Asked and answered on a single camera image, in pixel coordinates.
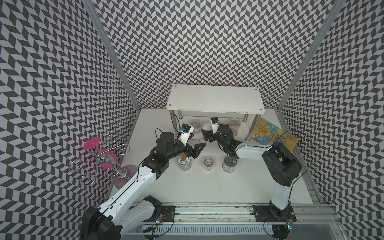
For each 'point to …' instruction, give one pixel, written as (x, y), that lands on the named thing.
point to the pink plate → (91, 142)
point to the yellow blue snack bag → (268, 134)
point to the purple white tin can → (229, 164)
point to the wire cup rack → (102, 160)
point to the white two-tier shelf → (194, 108)
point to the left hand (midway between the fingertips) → (198, 140)
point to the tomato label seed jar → (184, 162)
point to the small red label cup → (208, 163)
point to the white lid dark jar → (207, 126)
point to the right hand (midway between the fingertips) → (208, 128)
